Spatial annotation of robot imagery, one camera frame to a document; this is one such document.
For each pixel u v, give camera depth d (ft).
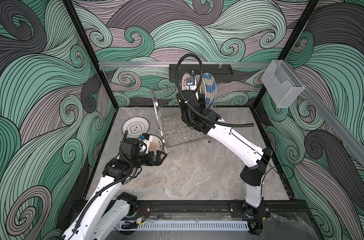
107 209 1.50
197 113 1.58
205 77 2.41
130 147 1.78
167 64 3.06
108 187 1.49
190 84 1.84
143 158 2.03
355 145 1.72
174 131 3.38
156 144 3.21
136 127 3.51
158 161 2.08
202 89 2.25
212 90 2.29
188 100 1.57
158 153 2.12
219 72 3.08
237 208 2.40
